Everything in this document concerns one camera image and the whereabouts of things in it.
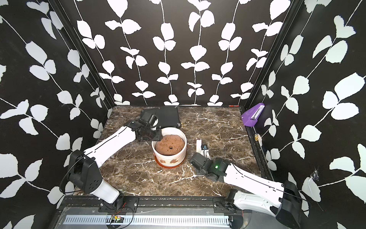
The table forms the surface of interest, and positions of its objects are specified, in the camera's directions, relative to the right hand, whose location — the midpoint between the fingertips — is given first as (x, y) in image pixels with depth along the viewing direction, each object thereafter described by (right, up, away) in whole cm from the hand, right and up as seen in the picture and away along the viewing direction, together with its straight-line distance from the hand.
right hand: (199, 163), depth 78 cm
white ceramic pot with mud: (-17, +6, +4) cm, 18 cm away
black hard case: (-23, +27, +37) cm, 51 cm away
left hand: (-23, +16, +7) cm, 28 cm away
